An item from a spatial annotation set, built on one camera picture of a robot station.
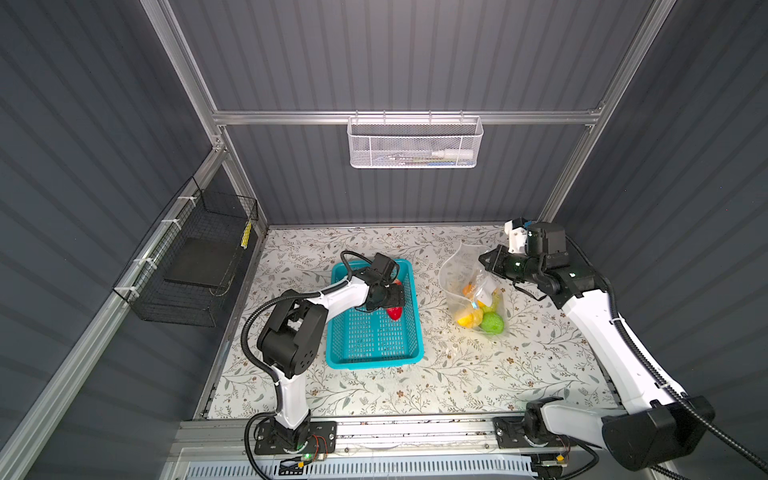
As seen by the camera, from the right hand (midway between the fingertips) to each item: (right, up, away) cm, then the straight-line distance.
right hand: (482, 258), depth 75 cm
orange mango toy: (-4, -8, 0) cm, 9 cm away
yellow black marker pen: (-64, +6, +8) cm, 65 cm away
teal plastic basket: (-33, -25, +16) cm, 44 cm away
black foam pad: (-72, -1, +2) cm, 72 cm away
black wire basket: (-77, +13, +8) cm, 78 cm away
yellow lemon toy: (+1, -18, +12) cm, 22 cm away
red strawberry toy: (-22, -17, +19) cm, 34 cm away
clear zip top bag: (-2, -9, -3) cm, 10 cm away
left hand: (-22, -14, +20) cm, 33 cm away
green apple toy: (+6, -19, +12) cm, 23 cm away
